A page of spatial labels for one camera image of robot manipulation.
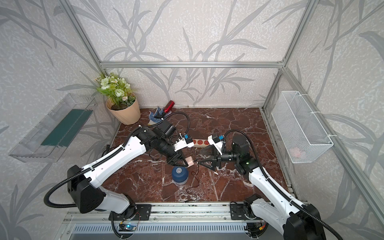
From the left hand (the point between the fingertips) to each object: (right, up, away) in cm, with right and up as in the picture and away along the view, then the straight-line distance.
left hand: (185, 162), depth 70 cm
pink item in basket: (+54, +4, +2) cm, 54 cm away
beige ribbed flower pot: (-42, +23, +30) cm, 57 cm away
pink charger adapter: (+2, +1, -1) cm, 3 cm away
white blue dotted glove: (-27, +23, +45) cm, 57 cm away
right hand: (+7, +3, -2) cm, 8 cm away
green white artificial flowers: (-45, +39, +21) cm, 63 cm away
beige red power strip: (+7, +9, +1) cm, 11 cm away
